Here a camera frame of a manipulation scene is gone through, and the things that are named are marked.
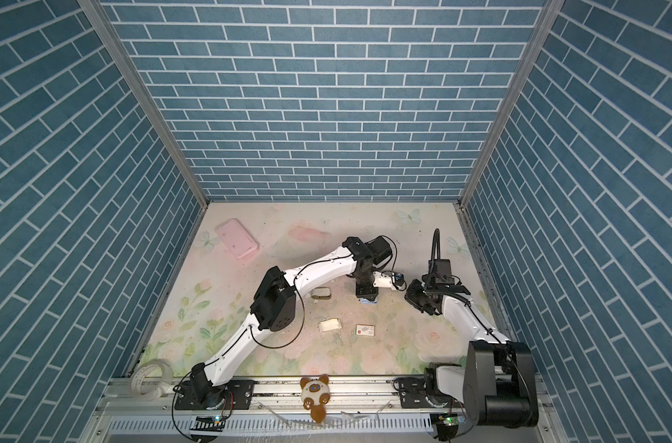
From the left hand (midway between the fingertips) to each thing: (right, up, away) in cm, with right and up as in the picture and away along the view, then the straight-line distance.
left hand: (372, 293), depth 91 cm
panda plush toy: (-17, -22, -19) cm, 33 cm away
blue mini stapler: (-3, -2, -2) cm, 4 cm away
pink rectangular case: (-52, +17, +16) cm, 57 cm away
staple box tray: (-13, -9, -5) cm, 16 cm away
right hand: (+11, +1, -2) cm, 11 cm away
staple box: (-3, -9, -7) cm, 12 cm away
